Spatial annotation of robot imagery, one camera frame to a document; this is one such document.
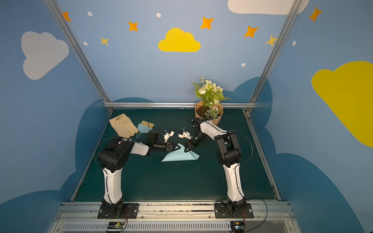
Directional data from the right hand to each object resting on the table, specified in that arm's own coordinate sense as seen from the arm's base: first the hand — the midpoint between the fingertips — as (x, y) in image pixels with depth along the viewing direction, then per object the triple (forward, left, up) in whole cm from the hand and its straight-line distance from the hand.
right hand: (188, 149), depth 94 cm
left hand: (+1, +5, +1) cm, 6 cm away
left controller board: (-43, +34, -4) cm, 55 cm away
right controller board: (-39, -28, -7) cm, 49 cm away
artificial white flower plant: (+26, -13, +25) cm, 38 cm away
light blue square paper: (-4, +5, -1) cm, 7 cm away
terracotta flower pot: (+20, -15, +16) cm, 29 cm away
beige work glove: (+19, +52, -3) cm, 56 cm away
